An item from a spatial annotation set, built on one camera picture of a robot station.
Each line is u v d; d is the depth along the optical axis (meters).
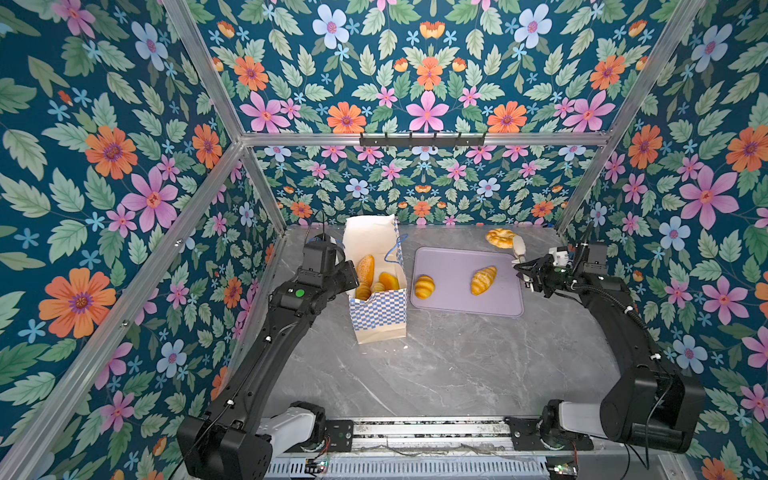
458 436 0.75
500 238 0.91
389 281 0.98
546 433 0.68
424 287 0.98
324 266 0.57
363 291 0.96
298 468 0.70
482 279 0.99
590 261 0.63
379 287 0.96
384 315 0.79
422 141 0.92
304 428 0.63
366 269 0.99
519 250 0.87
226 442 0.36
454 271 1.05
